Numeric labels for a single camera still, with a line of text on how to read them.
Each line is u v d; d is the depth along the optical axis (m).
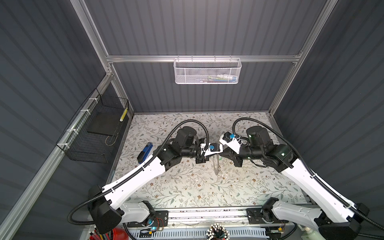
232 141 0.55
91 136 0.72
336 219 0.39
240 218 0.74
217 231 0.56
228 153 0.59
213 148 0.53
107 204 0.39
